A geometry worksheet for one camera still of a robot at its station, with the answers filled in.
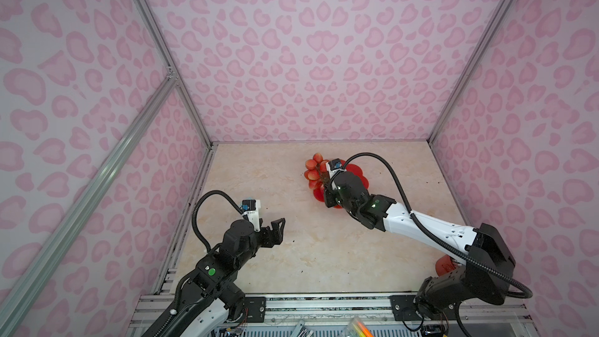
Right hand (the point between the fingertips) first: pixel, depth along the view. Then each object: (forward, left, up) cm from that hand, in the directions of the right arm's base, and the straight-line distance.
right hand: (325, 182), depth 81 cm
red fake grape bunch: (+2, +3, +4) cm, 6 cm away
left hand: (-13, +16, -1) cm, 20 cm away
